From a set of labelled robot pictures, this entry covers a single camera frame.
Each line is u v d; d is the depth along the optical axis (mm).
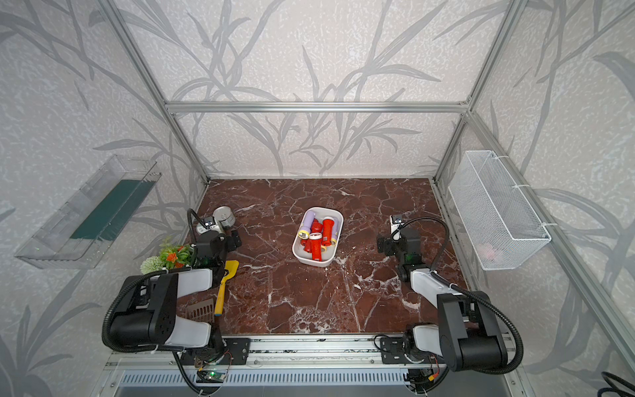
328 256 932
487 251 727
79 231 637
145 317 445
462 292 462
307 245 915
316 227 954
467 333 419
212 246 700
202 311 813
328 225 961
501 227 609
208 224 780
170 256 736
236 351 736
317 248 903
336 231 971
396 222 786
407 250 687
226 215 999
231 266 903
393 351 729
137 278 461
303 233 920
